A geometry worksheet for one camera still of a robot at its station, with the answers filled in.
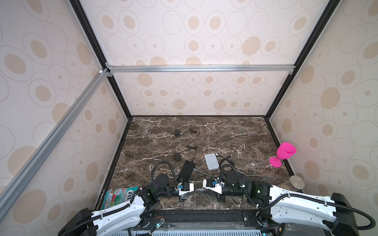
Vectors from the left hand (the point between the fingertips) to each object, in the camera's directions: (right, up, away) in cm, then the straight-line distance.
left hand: (201, 190), depth 68 cm
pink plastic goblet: (+47, +16, +13) cm, 51 cm away
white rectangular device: (+8, +8, +25) cm, 27 cm away
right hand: (+2, +1, +2) cm, 3 cm away
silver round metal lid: (+47, +2, +4) cm, 47 cm away
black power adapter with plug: (-14, +10, +28) cm, 33 cm away
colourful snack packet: (-46, -7, +10) cm, 47 cm away
